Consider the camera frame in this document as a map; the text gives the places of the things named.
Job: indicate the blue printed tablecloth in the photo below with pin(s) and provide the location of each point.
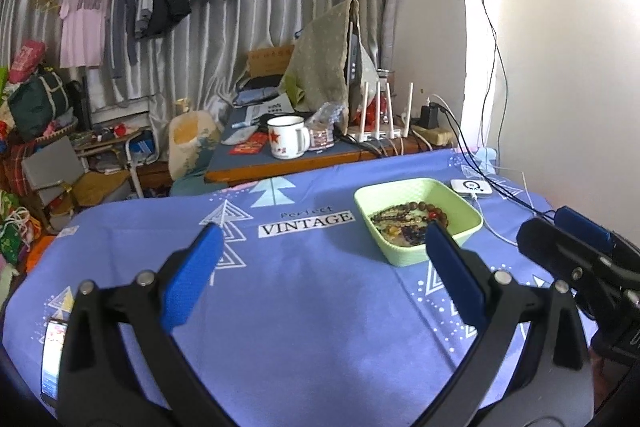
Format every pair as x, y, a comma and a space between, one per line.
304, 322

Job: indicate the beige printed sack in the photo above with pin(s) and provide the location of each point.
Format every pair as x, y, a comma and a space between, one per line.
192, 137

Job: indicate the grey blue hanging trousers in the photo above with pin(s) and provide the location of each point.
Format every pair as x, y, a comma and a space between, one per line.
123, 40

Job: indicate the pink t-shirt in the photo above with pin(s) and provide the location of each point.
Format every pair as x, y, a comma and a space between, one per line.
83, 32

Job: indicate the white wifi router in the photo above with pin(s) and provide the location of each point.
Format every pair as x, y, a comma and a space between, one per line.
375, 117

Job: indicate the white enamel mug red star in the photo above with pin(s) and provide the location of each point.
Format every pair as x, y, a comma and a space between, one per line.
289, 138

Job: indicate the cardboard box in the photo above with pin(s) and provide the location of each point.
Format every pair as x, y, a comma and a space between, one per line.
269, 61

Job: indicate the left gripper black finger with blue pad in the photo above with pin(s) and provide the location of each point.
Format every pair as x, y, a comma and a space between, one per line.
97, 384
552, 382

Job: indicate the red envelope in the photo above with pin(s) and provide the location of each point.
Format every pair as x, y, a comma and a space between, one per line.
252, 146

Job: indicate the green plastic tray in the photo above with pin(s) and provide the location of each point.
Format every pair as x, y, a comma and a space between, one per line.
397, 214

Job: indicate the beige dotted cloth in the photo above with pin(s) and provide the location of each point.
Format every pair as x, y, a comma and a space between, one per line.
315, 73

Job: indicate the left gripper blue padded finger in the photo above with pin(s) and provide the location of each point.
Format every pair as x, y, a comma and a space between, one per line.
581, 227

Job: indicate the black power adapter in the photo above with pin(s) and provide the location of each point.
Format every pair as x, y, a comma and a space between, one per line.
429, 116

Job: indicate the smartphone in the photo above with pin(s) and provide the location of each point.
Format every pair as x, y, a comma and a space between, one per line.
53, 342

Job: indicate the wooden side table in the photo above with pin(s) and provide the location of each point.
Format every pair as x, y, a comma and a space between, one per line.
235, 169

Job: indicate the white charger box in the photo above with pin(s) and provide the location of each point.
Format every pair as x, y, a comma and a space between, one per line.
471, 187

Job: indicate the small jar with label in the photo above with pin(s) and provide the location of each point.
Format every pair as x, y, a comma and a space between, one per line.
321, 138

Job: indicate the dark green duffel bag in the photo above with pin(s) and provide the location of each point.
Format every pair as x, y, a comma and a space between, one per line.
38, 102

